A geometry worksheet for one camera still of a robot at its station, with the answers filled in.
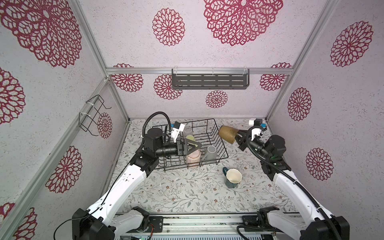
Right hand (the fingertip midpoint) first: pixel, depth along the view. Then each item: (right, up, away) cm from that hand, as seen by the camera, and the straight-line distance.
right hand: (233, 128), depth 69 cm
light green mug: (-19, -5, +25) cm, 32 cm away
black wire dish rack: (-9, -1, +44) cm, 45 cm away
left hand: (-17, -9, -4) cm, 20 cm away
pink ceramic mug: (-18, -17, +15) cm, 29 cm away
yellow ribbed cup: (-3, -2, -2) cm, 4 cm away
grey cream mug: (-7, -15, +19) cm, 25 cm away
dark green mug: (+5, -27, +16) cm, 32 cm away
